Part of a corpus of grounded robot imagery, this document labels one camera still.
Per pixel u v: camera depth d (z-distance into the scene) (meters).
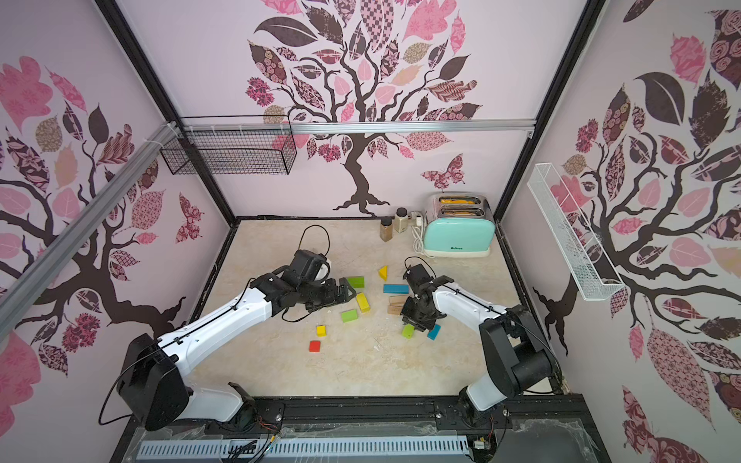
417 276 0.73
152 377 0.41
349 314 0.92
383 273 1.02
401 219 1.10
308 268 0.63
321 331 0.88
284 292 0.57
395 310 0.93
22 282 0.51
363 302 0.92
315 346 0.85
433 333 0.87
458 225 0.98
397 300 0.96
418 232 1.04
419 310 0.75
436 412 0.74
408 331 0.85
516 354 0.44
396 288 1.00
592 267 0.65
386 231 1.07
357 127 0.93
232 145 1.37
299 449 0.70
